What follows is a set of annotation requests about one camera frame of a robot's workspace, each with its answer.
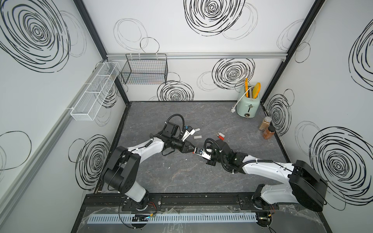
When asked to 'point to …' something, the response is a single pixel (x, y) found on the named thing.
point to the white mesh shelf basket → (93, 96)
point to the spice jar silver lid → (265, 124)
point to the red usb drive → (221, 138)
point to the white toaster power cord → (233, 109)
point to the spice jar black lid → (271, 128)
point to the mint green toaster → (247, 107)
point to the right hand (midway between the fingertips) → (201, 151)
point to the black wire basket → (145, 69)
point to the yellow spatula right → (256, 90)
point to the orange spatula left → (246, 91)
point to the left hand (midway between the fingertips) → (195, 150)
